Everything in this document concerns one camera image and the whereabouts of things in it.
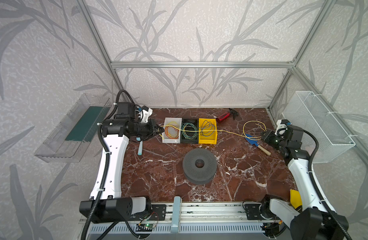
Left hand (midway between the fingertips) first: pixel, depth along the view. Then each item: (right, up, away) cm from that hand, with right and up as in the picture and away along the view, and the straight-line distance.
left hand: (165, 124), depth 68 cm
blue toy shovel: (+50, -11, +20) cm, 55 cm away
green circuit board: (-11, -50, +4) cm, 52 cm away
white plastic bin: (-5, -11, +30) cm, 32 cm away
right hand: (+51, -2, +12) cm, 52 cm away
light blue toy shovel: (-21, -18, +25) cm, 37 cm away
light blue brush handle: (+5, -44, +3) cm, 44 cm away
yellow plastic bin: (+23, -9, +31) cm, 40 cm away
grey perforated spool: (+17, -26, +20) cm, 37 cm away
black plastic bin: (+10, -7, +33) cm, 35 cm away
